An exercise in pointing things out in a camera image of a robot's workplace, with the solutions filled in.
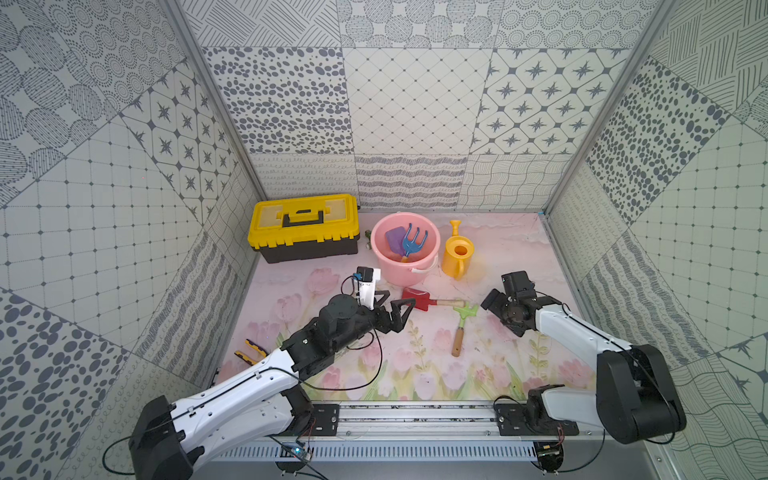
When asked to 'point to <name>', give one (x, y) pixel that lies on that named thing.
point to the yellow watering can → (457, 255)
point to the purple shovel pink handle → (394, 238)
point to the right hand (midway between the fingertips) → (497, 313)
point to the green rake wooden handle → (458, 341)
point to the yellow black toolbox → (305, 227)
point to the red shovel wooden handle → (456, 303)
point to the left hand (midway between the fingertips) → (400, 289)
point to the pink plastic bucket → (393, 271)
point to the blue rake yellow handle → (410, 246)
